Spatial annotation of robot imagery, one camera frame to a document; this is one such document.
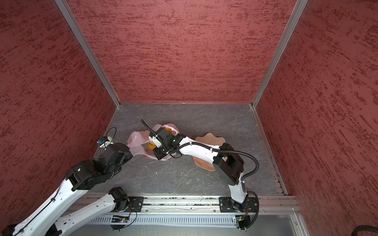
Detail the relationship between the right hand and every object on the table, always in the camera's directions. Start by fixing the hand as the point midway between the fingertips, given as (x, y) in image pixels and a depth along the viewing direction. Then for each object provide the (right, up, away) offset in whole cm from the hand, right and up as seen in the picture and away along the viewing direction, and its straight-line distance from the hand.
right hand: (156, 157), depth 80 cm
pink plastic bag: (-7, +10, -8) cm, 15 cm away
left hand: (-10, +5, -10) cm, 15 cm away
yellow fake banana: (-7, +4, +14) cm, 16 cm away
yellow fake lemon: (+9, +16, -13) cm, 23 cm away
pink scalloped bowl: (+33, +8, +16) cm, 37 cm away
